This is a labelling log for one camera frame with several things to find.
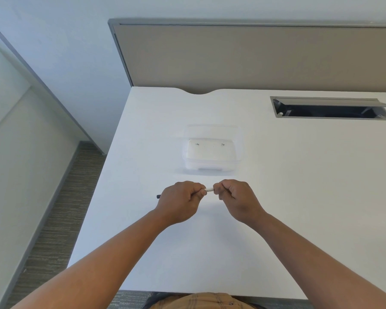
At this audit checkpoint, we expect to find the tan plaid clothing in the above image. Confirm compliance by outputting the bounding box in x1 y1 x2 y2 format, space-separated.
149 292 256 309

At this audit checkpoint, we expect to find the beige desk partition panel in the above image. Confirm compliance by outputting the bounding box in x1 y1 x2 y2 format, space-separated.
108 18 386 95

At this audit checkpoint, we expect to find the clear plastic container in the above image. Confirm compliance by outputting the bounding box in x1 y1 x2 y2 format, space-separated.
181 124 244 173

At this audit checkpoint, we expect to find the person's right forearm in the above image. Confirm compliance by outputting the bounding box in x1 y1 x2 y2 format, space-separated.
253 214 386 309

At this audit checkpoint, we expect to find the person's right hand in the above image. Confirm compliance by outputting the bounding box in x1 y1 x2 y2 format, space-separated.
213 179 268 226

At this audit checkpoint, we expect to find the person's left forearm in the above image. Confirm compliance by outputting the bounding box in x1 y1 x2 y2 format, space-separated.
11 209 169 309

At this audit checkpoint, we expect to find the person's left hand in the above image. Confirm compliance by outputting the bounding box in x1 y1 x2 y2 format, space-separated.
154 180 208 226

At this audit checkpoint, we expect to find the grey desk cable tray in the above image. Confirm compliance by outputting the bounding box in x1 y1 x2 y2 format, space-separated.
270 96 386 121

